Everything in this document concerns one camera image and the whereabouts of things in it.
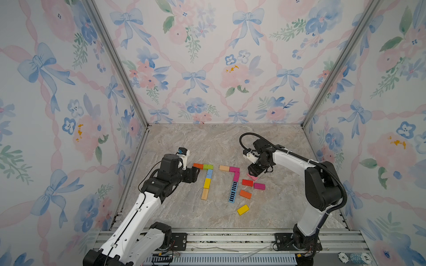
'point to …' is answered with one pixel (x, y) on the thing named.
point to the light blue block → (209, 173)
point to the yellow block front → (243, 209)
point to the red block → (247, 183)
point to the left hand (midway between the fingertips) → (193, 167)
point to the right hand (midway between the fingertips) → (255, 168)
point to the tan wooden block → (224, 168)
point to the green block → (208, 167)
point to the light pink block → (253, 177)
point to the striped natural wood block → (204, 194)
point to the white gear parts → (356, 258)
